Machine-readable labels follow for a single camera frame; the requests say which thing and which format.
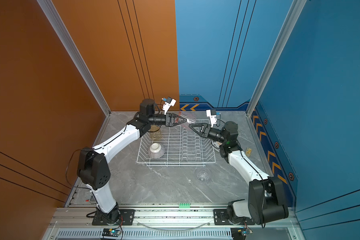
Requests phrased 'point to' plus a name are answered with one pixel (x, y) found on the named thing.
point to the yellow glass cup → (155, 136)
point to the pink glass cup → (191, 119)
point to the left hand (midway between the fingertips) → (185, 120)
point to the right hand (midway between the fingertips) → (189, 129)
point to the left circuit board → (111, 232)
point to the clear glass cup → (203, 176)
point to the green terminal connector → (184, 205)
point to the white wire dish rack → (183, 146)
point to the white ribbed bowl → (156, 151)
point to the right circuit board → (238, 233)
